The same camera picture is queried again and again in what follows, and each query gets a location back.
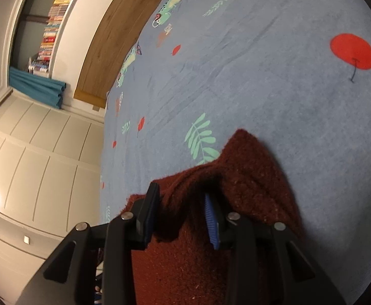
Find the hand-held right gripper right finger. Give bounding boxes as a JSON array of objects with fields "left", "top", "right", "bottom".
[{"left": 204, "top": 193, "right": 347, "bottom": 305}]

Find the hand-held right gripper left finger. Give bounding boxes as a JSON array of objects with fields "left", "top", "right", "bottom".
[{"left": 15, "top": 182, "right": 160, "bottom": 305}]

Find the dark red knit sweater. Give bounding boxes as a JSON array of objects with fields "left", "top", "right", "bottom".
[{"left": 118, "top": 129, "right": 307, "bottom": 305}]

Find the white wardrobe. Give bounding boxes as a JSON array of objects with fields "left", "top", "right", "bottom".
[{"left": 0, "top": 87, "right": 105, "bottom": 305}]

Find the blue printed blanket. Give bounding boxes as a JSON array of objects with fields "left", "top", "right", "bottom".
[{"left": 99, "top": 0, "right": 371, "bottom": 305}]

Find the teal curtain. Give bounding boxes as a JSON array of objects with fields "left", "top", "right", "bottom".
[{"left": 9, "top": 67, "right": 67, "bottom": 110}]

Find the wooden headboard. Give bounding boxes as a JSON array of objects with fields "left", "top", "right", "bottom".
[{"left": 74, "top": 0, "right": 182, "bottom": 109}]

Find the row of books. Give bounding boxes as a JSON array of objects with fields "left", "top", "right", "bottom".
[{"left": 28, "top": 0, "right": 86, "bottom": 77}]

